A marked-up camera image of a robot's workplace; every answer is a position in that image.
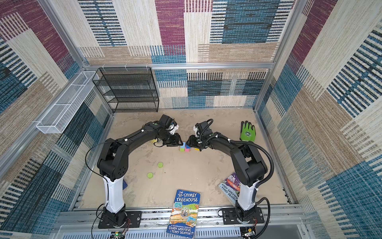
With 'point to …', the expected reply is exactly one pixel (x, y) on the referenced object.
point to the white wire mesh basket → (58, 117)
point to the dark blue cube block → (187, 147)
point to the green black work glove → (247, 131)
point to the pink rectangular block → (187, 150)
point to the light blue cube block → (182, 147)
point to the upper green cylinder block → (160, 165)
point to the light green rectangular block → (182, 149)
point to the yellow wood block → (196, 149)
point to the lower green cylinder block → (149, 175)
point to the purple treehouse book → (231, 187)
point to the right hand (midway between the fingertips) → (189, 144)
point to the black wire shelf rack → (128, 89)
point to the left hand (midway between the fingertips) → (181, 142)
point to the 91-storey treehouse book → (184, 214)
